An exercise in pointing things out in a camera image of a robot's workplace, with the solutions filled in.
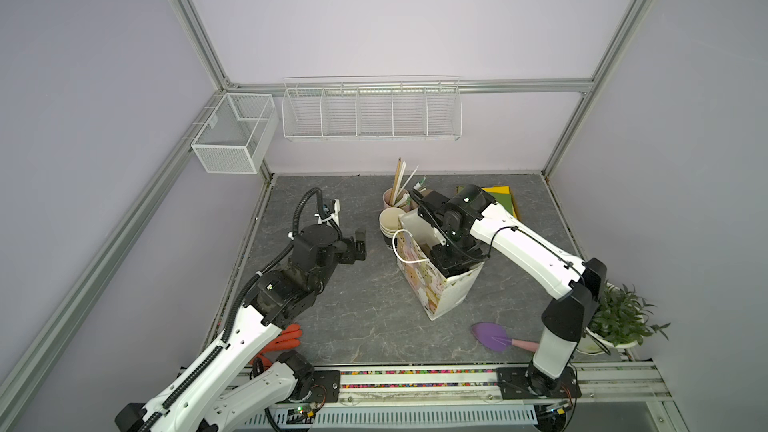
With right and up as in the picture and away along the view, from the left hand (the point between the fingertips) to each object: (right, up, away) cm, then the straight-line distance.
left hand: (346, 231), depth 70 cm
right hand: (+26, -10, +5) cm, 28 cm away
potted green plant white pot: (+61, -20, -5) cm, 64 cm away
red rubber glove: (-18, -31, +12) cm, 38 cm away
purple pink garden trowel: (+39, -31, +12) cm, 51 cm away
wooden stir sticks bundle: (+13, +16, +29) cm, 36 cm away
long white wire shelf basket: (+6, +38, +28) cm, 47 cm away
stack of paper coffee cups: (+10, +1, +19) cm, 22 cm away
